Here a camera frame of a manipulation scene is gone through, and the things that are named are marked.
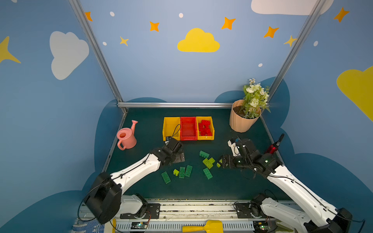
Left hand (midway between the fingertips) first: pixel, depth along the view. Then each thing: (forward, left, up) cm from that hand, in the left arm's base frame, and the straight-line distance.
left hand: (180, 155), depth 85 cm
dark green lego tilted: (-6, -5, -7) cm, 11 cm away
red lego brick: (+30, -17, -5) cm, 35 cm away
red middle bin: (+25, -5, -8) cm, 27 cm away
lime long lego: (-1, -18, -8) cm, 20 cm away
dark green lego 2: (-7, -17, -8) cm, 20 cm away
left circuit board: (-34, +19, -9) cm, 40 cm away
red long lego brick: (+29, -16, -8) cm, 34 cm away
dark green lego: (-11, +8, -8) cm, 15 cm away
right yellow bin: (+31, -13, -5) cm, 34 cm away
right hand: (-4, -26, +7) cm, 27 cm away
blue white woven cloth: (-35, +41, -8) cm, 54 cm away
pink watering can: (+11, +34, +2) cm, 36 cm away
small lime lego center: (+1, -20, -7) cm, 22 cm away
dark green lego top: (+5, -15, -7) cm, 17 cm away
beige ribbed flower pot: (+26, -39, +1) cm, 47 cm away
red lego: (+22, -17, -6) cm, 28 cm away
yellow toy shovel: (-34, -17, -7) cm, 38 cm away
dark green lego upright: (-8, -1, -8) cm, 11 cm away
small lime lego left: (-7, +2, -7) cm, 11 cm away
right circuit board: (-33, -42, -9) cm, 54 cm away
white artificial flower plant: (+30, -46, +20) cm, 58 cm away
